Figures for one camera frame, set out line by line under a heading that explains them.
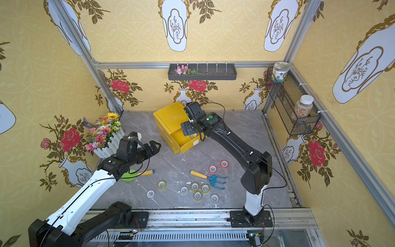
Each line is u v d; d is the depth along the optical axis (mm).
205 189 834
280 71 853
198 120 585
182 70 873
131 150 598
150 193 819
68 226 399
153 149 704
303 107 649
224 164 924
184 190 835
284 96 1004
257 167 439
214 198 804
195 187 838
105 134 877
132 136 714
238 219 733
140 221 734
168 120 877
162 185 839
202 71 917
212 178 875
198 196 804
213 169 902
